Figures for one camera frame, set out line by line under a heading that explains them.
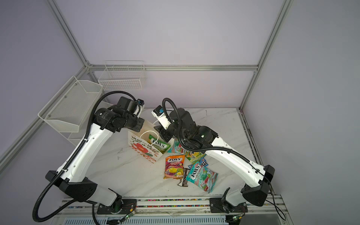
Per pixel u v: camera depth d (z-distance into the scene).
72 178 0.39
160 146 0.77
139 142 0.73
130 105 0.52
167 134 0.55
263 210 0.73
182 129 0.45
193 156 0.89
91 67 0.91
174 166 0.84
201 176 0.80
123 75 0.95
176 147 0.92
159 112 0.51
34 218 0.35
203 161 0.88
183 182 0.80
